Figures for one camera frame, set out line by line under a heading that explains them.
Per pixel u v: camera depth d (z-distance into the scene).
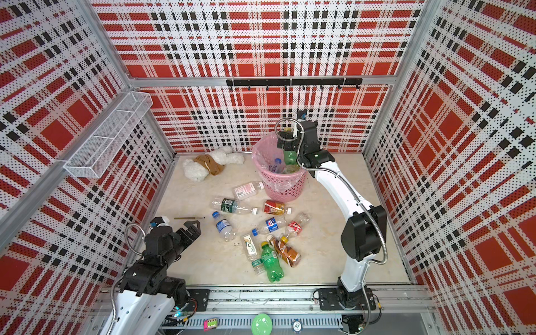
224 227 0.86
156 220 0.68
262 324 0.66
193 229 0.71
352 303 0.68
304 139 0.61
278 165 0.99
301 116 0.70
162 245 0.57
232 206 0.93
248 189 1.01
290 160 0.88
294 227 0.86
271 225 0.88
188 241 0.68
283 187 0.84
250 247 0.81
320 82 0.87
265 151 0.94
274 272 0.75
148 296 0.52
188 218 0.96
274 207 0.93
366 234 0.46
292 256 0.78
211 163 1.07
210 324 0.67
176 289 0.65
